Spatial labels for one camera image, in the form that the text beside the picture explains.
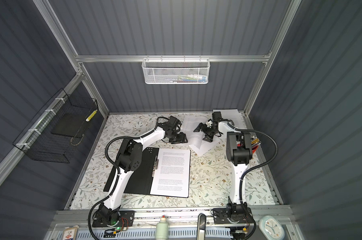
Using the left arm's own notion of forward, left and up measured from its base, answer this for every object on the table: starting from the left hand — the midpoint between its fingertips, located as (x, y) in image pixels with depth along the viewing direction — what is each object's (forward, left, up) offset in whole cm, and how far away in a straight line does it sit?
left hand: (185, 141), depth 101 cm
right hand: (+4, -11, +2) cm, 12 cm away
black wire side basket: (-11, +66, +26) cm, 72 cm away
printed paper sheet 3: (+24, -41, 0) cm, 47 cm away
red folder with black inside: (-25, +27, -1) cm, 37 cm away
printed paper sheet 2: (-1, -7, +2) cm, 7 cm away
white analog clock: (-52, -37, +1) cm, 64 cm away
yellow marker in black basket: (+3, +52, +25) cm, 58 cm away
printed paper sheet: (-21, +9, -2) cm, 23 cm away
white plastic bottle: (-50, +13, +6) cm, 52 cm away
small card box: (-48, +57, -2) cm, 74 cm away
